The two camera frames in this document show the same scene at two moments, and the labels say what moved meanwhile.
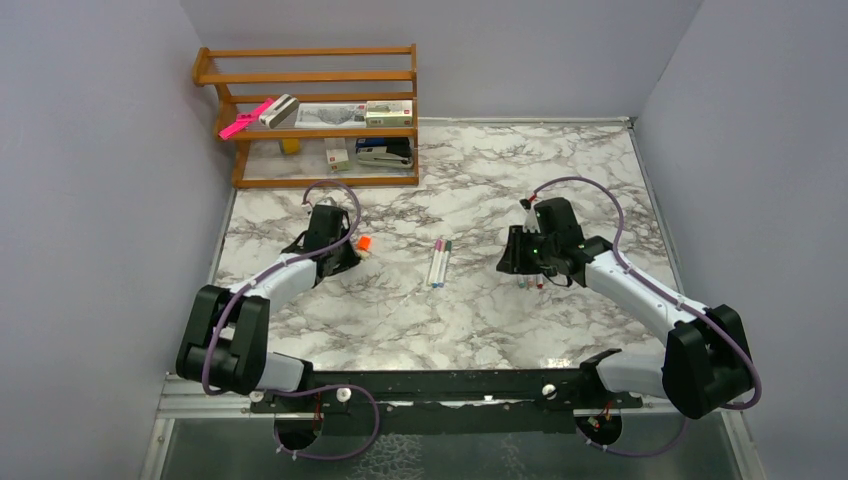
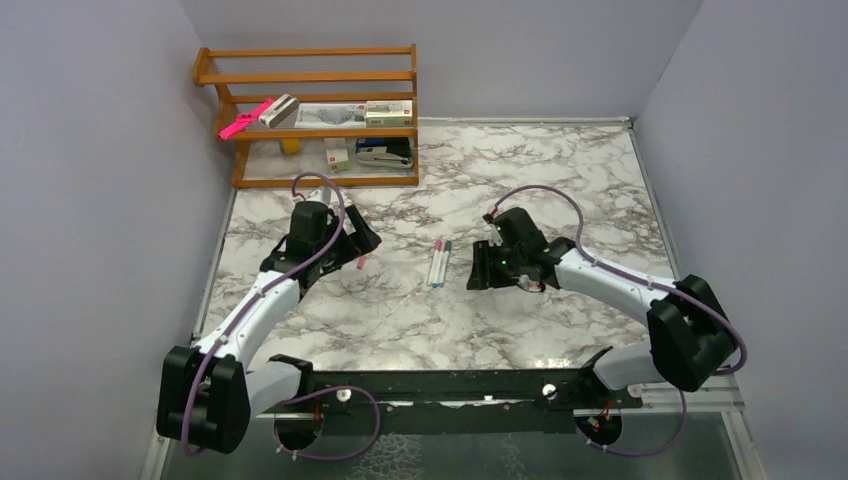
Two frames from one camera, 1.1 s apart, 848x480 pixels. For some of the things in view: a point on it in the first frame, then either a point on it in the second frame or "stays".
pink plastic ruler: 244,119 stays
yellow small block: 291,146 stays
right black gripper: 513,260 → 483,274
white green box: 389,113 stays
